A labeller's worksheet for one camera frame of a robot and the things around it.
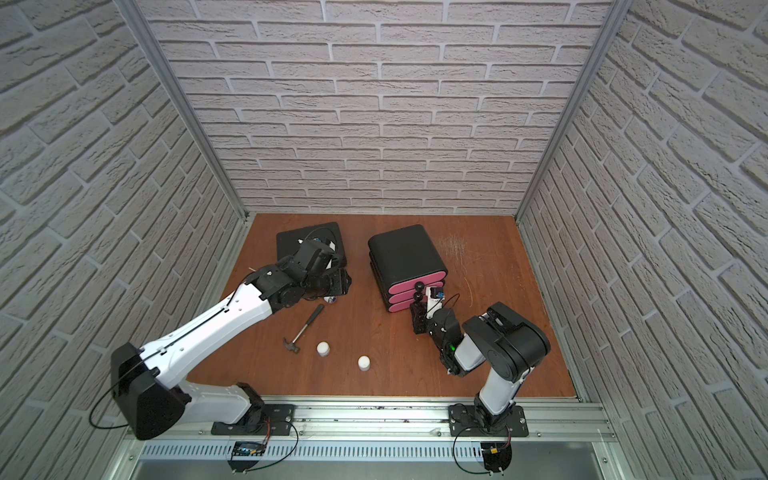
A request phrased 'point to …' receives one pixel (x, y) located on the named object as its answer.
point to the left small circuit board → (245, 455)
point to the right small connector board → (497, 456)
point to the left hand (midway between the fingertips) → (340, 271)
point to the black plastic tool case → (329, 233)
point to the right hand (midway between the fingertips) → (418, 305)
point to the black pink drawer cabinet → (400, 259)
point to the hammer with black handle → (292, 345)
